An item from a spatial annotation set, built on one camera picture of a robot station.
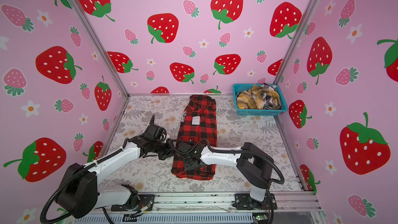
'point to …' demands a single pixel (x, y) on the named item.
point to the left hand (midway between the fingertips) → (180, 151)
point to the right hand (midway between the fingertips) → (186, 166)
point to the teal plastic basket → (238, 88)
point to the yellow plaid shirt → (253, 98)
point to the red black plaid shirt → (198, 125)
